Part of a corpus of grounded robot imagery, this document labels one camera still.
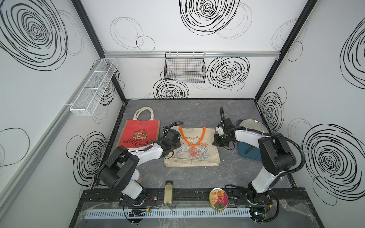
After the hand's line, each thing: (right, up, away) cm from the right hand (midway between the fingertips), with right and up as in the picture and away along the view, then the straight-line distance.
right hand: (214, 143), depth 94 cm
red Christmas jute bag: (-53, +6, +3) cm, 54 cm away
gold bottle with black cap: (-28, -20, -21) cm, 40 cm away
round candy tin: (-3, -23, -23) cm, 32 cm away
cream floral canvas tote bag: (-12, -3, -3) cm, 12 cm away
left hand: (-24, +2, -2) cm, 24 cm away
